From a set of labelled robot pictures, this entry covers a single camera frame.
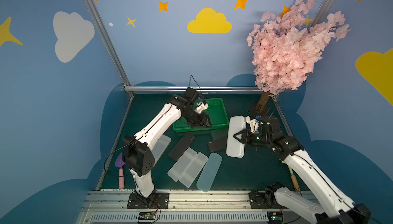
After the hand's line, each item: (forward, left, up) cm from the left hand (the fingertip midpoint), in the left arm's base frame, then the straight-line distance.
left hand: (207, 125), depth 78 cm
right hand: (-5, -15, -1) cm, 16 cm away
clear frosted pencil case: (-17, +7, -21) cm, 28 cm away
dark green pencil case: (+7, -9, -21) cm, 24 cm away
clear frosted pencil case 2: (-2, +29, -23) cm, 37 cm away
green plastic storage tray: (+26, -9, -23) cm, 36 cm away
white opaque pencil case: (-11, -13, -3) cm, 17 cm away
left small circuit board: (-38, +28, -23) cm, 53 cm away
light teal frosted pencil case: (-17, -2, -23) cm, 29 cm away
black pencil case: (-2, +15, -21) cm, 26 cm away
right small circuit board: (-37, -33, -24) cm, 55 cm away
